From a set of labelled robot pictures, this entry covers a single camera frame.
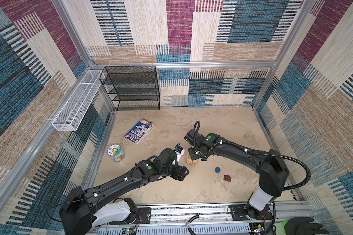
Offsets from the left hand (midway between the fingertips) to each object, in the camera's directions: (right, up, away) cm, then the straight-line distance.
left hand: (184, 168), depth 76 cm
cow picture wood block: (+3, +1, +11) cm, 12 cm away
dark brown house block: (+24, -8, +8) cm, 27 cm away
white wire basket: (-55, +25, -6) cm, 60 cm away
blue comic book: (-30, +17, +27) cm, 43 cm away
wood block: (+2, +6, 0) cm, 6 cm away
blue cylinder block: (+20, -5, +12) cm, 24 cm away
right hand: (+7, +5, +8) cm, 12 cm away
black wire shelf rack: (-36, +48, +32) cm, 68 cm away
